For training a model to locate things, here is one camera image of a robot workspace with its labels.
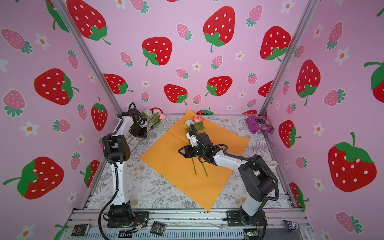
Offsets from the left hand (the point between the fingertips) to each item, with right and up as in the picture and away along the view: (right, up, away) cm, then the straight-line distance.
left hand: (144, 135), depth 107 cm
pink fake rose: (+41, +12, +7) cm, 43 cm away
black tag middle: (+20, -43, -37) cm, 60 cm away
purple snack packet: (+85, +8, 0) cm, 85 cm away
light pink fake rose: (+7, +13, +10) cm, 18 cm away
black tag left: (-17, -44, -37) cm, 60 cm away
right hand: (+29, -8, -22) cm, 37 cm away
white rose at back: (-2, +18, +11) cm, 21 cm away
